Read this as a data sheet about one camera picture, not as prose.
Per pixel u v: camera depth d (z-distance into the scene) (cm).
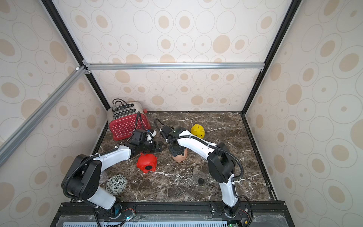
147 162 83
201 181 85
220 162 49
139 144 72
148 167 82
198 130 95
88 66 90
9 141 52
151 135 76
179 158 87
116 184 81
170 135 63
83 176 45
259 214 73
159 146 81
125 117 92
